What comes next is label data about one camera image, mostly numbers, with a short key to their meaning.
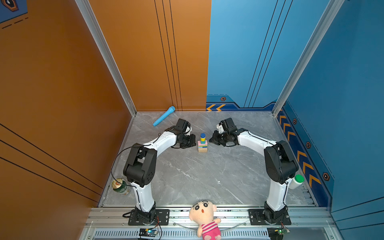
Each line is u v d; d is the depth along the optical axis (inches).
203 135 35.0
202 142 36.2
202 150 37.9
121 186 28.6
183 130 30.4
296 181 30.1
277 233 27.7
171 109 47.0
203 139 35.2
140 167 19.4
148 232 27.8
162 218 29.1
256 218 28.5
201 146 37.4
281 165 20.1
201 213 26.8
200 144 36.3
